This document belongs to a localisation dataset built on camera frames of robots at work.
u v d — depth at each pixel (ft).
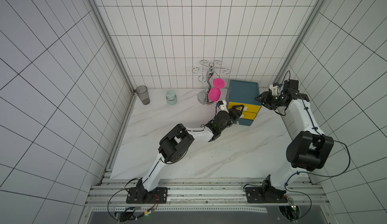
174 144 1.82
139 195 2.11
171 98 3.55
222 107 2.73
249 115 2.92
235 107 2.61
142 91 3.59
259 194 2.38
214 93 3.08
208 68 3.03
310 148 1.51
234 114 2.56
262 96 2.59
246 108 2.78
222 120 2.29
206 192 2.46
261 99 2.57
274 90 2.60
